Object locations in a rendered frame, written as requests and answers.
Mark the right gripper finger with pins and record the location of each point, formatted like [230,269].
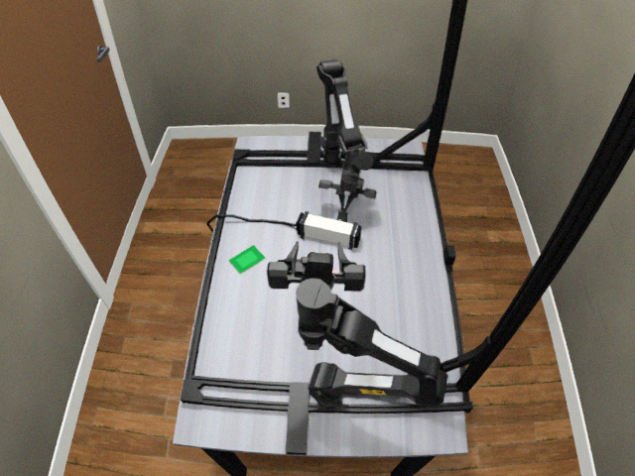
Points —
[350,198]
[342,199]

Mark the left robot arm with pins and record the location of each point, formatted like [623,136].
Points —
[357,334]

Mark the green flat rectangular pad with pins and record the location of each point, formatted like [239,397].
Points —
[246,259]

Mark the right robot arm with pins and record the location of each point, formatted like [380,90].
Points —
[335,88]

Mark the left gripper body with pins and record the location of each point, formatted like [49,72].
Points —
[280,275]

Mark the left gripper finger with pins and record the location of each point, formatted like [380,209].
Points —
[292,257]
[342,260]

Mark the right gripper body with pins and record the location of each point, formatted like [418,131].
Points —
[368,192]

